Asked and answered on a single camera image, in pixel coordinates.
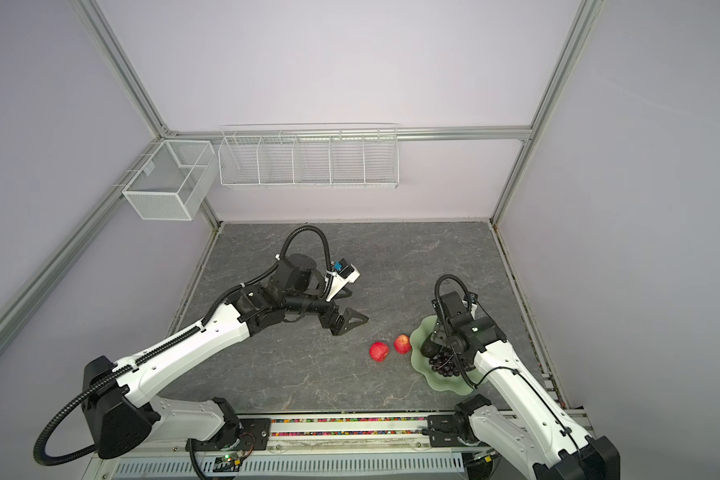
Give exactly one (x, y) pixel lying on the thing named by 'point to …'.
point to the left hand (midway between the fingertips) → (356, 310)
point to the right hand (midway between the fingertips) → (455, 336)
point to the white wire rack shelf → (308, 155)
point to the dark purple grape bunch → (448, 362)
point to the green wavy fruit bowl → (462, 384)
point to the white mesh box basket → (171, 182)
